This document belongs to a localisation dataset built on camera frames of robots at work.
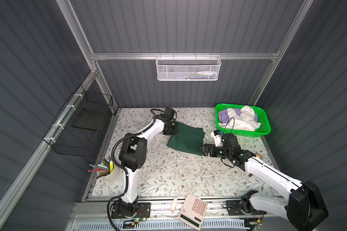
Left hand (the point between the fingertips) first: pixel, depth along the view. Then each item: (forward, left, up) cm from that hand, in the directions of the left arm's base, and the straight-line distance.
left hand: (177, 132), depth 97 cm
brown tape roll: (-17, -54, -7) cm, 57 cm away
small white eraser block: (-43, +5, -6) cm, 44 cm away
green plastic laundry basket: (0, -62, 0) cm, 62 cm away
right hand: (-18, -16, +5) cm, 24 cm away
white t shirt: (+6, -49, +2) cm, 50 cm away
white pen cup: (-25, +40, -1) cm, 47 cm away
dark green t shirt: (-2, -8, -6) cm, 10 cm away
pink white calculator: (-46, -5, -5) cm, 47 cm away
